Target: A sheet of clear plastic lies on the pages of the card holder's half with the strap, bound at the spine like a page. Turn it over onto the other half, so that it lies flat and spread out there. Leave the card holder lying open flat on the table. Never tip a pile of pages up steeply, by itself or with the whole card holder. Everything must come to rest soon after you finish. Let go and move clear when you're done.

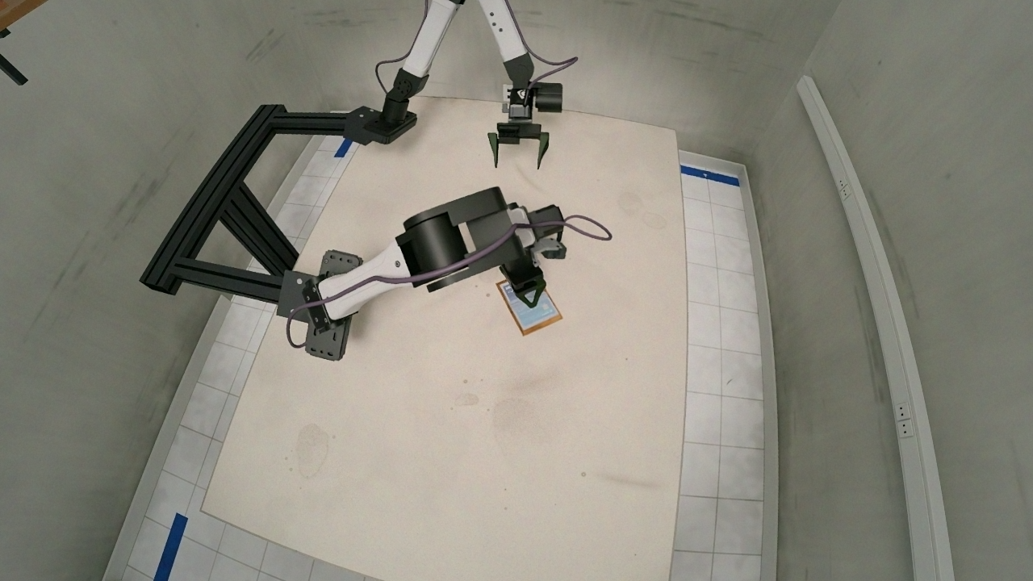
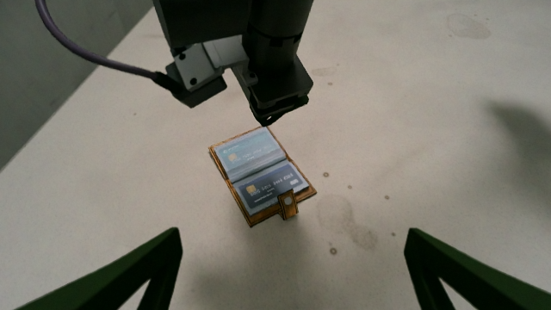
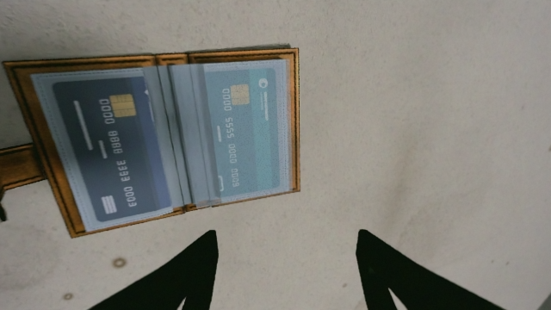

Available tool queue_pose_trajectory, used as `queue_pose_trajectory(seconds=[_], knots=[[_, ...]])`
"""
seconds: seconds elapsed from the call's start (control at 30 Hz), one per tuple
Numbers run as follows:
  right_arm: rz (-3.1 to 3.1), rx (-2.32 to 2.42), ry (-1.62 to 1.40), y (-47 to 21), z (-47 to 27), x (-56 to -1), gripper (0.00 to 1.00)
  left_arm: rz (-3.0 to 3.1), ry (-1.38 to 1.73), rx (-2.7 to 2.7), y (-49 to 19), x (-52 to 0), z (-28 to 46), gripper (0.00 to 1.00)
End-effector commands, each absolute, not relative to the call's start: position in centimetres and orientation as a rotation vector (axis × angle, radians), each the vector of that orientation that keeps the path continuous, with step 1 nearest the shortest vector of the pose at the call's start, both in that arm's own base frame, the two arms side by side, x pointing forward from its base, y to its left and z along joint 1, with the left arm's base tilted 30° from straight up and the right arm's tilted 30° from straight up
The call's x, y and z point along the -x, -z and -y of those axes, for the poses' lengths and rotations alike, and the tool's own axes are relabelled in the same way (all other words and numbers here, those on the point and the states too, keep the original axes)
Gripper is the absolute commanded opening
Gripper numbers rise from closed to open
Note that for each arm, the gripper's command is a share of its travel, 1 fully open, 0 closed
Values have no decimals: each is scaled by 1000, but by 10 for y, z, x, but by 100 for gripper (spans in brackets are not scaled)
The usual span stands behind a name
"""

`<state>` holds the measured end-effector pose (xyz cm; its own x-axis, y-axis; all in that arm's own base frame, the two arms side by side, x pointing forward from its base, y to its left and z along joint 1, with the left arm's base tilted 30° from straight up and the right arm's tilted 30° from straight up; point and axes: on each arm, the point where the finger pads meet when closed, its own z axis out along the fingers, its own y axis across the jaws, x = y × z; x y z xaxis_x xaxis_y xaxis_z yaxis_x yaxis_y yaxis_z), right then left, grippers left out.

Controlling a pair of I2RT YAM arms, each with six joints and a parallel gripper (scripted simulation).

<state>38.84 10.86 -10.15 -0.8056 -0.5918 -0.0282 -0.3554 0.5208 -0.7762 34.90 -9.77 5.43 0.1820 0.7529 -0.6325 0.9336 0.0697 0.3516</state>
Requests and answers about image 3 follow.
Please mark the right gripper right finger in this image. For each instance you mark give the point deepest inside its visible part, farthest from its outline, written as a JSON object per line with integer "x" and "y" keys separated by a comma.
{"x": 382, "y": 267}

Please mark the clear plastic card sleeve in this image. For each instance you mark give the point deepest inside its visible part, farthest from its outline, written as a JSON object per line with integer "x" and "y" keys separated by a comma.
{"x": 237, "y": 127}

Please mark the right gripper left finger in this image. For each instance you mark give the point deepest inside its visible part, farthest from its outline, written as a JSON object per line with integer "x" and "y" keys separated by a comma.
{"x": 190, "y": 274}

